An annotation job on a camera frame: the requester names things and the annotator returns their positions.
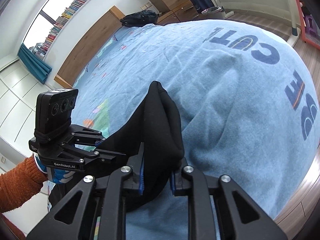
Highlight black pants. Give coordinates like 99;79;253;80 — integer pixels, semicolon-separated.
49;81;184;212

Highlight orange sleeve left forearm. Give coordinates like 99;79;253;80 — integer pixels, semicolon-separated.
0;156;47;213

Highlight left gloved hand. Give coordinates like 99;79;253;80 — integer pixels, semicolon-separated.
33;153;75;184

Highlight white wardrobe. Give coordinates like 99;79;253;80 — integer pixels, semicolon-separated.
1;61;50;157

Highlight teal curtain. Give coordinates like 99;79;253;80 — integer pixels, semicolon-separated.
18;44;52;85

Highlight row of books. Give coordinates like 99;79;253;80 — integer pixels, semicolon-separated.
23;0;88;60

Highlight wooden headboard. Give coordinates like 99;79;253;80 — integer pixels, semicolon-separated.
54;6;125;88

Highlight blue patterned bed cover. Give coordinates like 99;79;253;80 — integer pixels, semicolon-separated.
46;19;318;240

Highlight black backpack on bed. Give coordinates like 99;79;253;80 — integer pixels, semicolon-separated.
120;10;158;27

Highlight wooden drawer dresser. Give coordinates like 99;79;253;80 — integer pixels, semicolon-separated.
143;0;226;26

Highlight black camera box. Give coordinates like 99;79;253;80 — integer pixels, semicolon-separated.
34;88;79;142

